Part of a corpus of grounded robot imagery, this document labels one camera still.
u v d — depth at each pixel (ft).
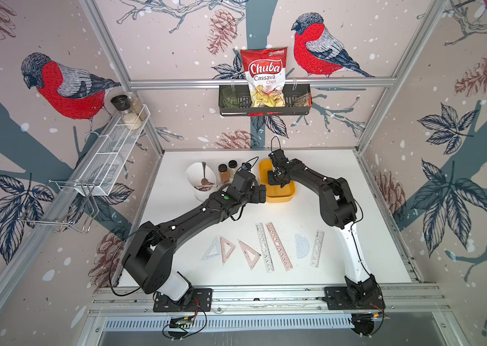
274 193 3.38
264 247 2.81
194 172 3.04
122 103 2.55
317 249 2.81
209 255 2.76
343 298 2.37
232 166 3.30
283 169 2.61
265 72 2.67
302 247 2.81
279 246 2.82
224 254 2.75
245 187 2.13
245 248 2.81
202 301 2.40
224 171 3.30
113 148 2.61
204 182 3.32
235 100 3.03
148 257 1.39
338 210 2.00
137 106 2.80
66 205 1.94
